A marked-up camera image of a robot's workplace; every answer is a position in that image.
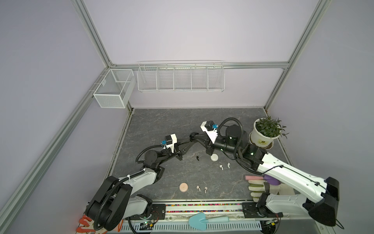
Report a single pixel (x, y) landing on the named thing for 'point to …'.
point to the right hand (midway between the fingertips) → (195, 137)
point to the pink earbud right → (205, 188)
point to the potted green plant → (265, 130)
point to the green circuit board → (146, 225)
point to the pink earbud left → (197, 186)
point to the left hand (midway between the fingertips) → (193, 142)
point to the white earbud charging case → (214, 157)
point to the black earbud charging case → (192, 136)
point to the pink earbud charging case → (183, 187)
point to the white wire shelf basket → (181, 76)
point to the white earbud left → (220, 166)
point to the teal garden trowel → (198, 220)
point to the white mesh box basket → (114, 90)
